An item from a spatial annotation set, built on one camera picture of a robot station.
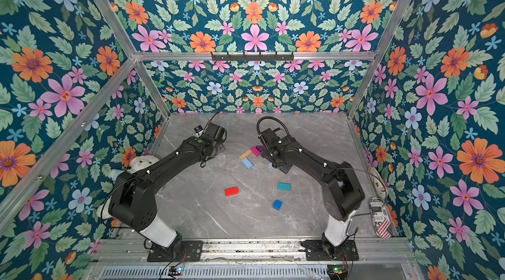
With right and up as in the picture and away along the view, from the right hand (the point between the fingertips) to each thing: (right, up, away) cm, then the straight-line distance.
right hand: (272, 159), depth 90 cm
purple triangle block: (-6, +4, +13) cm, 15 cm away
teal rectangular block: (+5, -13, +1) cm, 14 cm away
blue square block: (+2, -19, -4) cm, 20 cm away
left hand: (-25, +6, 0) cm, 25 cm away
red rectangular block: (-19, -14, -2) cm, 24 cm away
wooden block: (-14, +1, +12) cm, 18 cm away
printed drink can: (+44, -22, -11) cm, 50 cm away
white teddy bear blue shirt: (-61, -1, -3) cm, 61 cm away
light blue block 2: (-1, -4, +7) cm, 8 cm away
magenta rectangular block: (-9, +3, +13) cm, 16 cm away
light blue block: (-13, -2, +9) cm, 16 cm away
